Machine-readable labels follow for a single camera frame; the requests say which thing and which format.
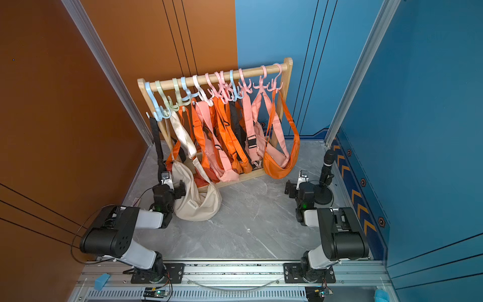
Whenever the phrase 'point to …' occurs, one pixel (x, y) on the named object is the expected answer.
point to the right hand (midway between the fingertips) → (299, 181)
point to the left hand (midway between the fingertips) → (173, 179)
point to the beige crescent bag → (202, 201)
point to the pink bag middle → (215, 152)
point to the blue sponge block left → (99, 283)
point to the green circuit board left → (154, 292)
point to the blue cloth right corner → (381, 296)
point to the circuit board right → (317, 294)
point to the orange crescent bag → (272, 168)
